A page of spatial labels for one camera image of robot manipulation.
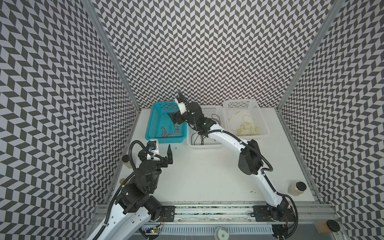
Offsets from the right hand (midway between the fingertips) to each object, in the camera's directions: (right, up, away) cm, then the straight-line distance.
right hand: (176, 107), depth 85 cm
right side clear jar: (+62, -42, -12) cm, 76 cm away
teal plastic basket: (-15, -12, +23) cm, 30 cm away
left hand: (-4, -19, -16) cm, 26 cm away
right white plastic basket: (+52, +2, +26) cm, 59 cm away
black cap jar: (-27, -28, -5) cm, 39 cm away
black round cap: (+71, -53, -22) cm, 91 cm away
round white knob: (+22, -54, -26) cm, 64 cm away
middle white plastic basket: (+12, -21, +14) cm, 28 cm away
